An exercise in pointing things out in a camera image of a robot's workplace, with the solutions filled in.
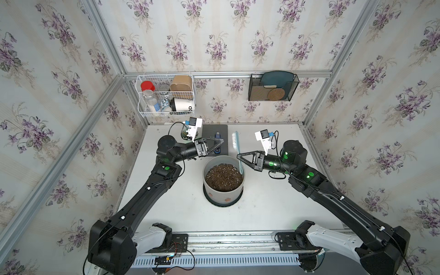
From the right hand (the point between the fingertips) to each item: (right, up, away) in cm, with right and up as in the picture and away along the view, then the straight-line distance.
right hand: (241, 157), depth 63 cm
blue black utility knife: (-10, +9, +41) cm, 43 cm away
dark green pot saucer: (-8, -25, +18) cm, 32 cm away
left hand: (-6, +4, -2) cm, 8 cm away
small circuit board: (-32, -45, +8) cm, 56 cm away
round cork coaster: (+24, +33, +35) cm, 54 cm away
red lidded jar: (-48, +36, +29) cm, 67 cm away
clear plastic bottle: (-45, +28, +27) cm, 60 cm away
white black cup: (-30, +26, +30) cm, 50 cm away
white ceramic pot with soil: (-7, -13, +21) cm, 25 cm away
